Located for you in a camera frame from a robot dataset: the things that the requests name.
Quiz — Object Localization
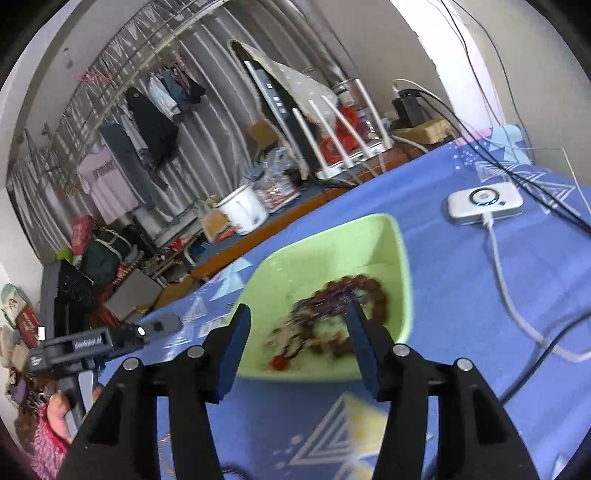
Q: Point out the black jacket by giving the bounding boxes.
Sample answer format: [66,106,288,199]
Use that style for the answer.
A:
[126,87,180,169]

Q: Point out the cardboard box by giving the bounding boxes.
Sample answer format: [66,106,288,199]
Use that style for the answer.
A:
[247,121,279,151]

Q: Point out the clear snack bag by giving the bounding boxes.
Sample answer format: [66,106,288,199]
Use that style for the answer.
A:
[256,150,302,214]

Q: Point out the pile of beaded bracelets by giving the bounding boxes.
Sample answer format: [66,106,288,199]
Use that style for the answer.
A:
[265,274,389,372]

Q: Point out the grey pants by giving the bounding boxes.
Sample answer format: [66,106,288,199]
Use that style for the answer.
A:
[98,122,169,210]

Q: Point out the white router with antennas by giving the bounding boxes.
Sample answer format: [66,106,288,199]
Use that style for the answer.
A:
[291,78,396,180]

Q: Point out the person's left forearm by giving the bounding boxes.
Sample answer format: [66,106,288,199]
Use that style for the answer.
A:
[16,399,70,480]

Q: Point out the light blue shirt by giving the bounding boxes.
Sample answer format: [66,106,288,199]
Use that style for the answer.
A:
[148,76,181,118]

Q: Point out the blue printed tablecloth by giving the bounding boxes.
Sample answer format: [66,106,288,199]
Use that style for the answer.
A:
[92,124,591,480]

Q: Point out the grey flat box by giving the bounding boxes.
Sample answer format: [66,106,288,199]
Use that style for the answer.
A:
[105,268,163,321]

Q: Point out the black power adapter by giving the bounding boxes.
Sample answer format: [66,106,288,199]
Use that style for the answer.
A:
[392,95,433,125]

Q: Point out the red plastic bag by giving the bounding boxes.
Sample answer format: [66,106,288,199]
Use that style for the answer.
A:
[320,106,370,160]

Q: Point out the dark green duffel bag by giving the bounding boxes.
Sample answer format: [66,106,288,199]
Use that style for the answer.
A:
[82,228,134,284]

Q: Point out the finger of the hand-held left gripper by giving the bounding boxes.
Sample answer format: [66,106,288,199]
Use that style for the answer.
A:
[139,314,182,337]

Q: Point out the red patterned bag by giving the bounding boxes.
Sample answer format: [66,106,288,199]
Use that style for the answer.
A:
[69,215,96,254]

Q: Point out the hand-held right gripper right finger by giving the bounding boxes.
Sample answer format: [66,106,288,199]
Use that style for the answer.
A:
[345,300,541,480]

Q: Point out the green plastic basin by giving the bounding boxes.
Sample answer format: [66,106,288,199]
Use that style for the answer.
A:
[233,213,413,383]

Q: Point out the low wooden desk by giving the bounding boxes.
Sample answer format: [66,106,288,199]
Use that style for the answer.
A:
[191,138,416,280]

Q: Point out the metal drying rack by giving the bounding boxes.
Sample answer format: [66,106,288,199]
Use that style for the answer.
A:
[7,0,232,185]

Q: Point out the yellow plastic bag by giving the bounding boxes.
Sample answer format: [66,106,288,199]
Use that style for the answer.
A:
[202,208,234,244]

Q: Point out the white enamel mug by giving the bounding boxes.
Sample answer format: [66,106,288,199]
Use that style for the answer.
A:
[216,184,269,236]

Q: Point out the dark shorts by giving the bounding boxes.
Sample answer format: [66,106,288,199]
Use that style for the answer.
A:
[173,69,206,105]

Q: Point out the pink printed t-shirt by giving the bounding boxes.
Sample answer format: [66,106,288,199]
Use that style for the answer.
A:
[76,148,139,224]

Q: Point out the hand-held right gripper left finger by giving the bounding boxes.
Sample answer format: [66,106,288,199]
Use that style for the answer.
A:
[58,303,252,480]

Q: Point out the beige power strip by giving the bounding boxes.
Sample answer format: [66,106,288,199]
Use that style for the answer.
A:
[392,120,451,145]

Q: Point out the white rounded charging device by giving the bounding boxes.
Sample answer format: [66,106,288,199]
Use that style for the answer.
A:
[447,183,525,227]

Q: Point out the black cable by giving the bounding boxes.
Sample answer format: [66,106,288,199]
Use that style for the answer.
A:
[427,0,591,232]
[501,314,591,403]

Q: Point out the person's left hand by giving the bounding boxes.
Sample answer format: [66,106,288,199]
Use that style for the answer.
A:
[48,384,105,444]

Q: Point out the white charging cable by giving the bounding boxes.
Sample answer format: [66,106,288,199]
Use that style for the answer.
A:
[480,215,591,363]

